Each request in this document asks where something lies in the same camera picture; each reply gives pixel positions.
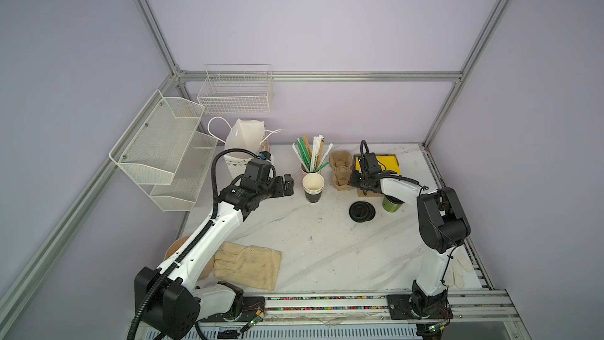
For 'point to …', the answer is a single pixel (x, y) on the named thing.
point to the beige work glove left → (255, 266)
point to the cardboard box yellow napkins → (389, 162)
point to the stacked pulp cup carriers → (341, 161)
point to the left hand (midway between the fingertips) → (280, 186)
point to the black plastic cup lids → (361, 211)
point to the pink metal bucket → (304, 172)
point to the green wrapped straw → (306, 155)
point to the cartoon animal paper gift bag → (245, 134)
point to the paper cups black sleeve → (313, 184)
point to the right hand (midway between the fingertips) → (348, 179)
